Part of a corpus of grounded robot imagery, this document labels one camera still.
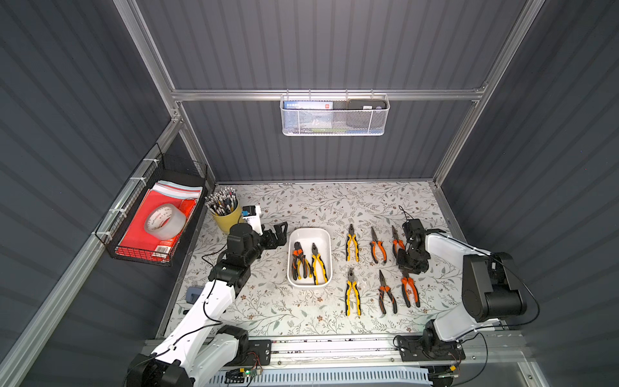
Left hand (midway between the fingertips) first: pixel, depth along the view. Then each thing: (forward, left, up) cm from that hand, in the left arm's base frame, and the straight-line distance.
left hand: (277, 225), depth 78 cm
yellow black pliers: (0, -12, -21) cm, 24 cm away
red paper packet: (-9, +39, +5) cm, 41 cm away
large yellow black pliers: (-12, -25, -21) cm, 34 cm away
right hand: (-5, -47, -22) cm, 52 cm away
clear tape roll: (-5, +30, +9) cm, 32 cm away
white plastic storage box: (+8, -8, -20) cm, 23 cm away
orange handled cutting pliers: (+5, -36, -21) cm, 42 cm away
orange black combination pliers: (-10, -45, -21) cm, 51 cm away
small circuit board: (-38, +11, -23) cm, 46 cm away
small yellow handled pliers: (+8, -28, -21) cm, 36 cm away
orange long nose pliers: (-13, -37, -21) cm, 44 cm away
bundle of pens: (+15, +23, -5) cm, 27 cm away
